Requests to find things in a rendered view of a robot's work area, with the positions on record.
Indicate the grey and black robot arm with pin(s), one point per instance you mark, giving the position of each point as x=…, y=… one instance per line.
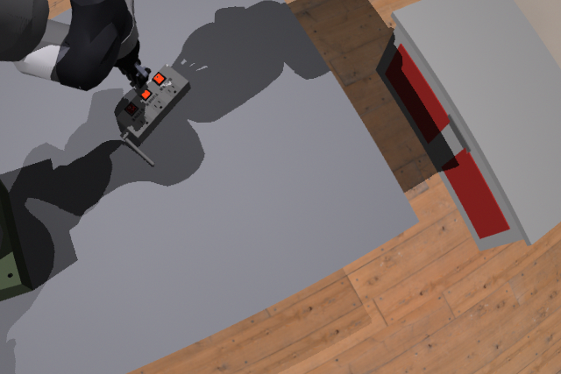
x=79, y=55

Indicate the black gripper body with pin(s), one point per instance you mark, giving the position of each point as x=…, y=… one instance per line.
x=130, y=59

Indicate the grey power strip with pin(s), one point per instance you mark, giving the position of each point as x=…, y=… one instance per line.
x=145, y=112

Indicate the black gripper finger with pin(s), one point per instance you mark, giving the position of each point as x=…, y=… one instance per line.
x=124, y=73
x=142, y=73

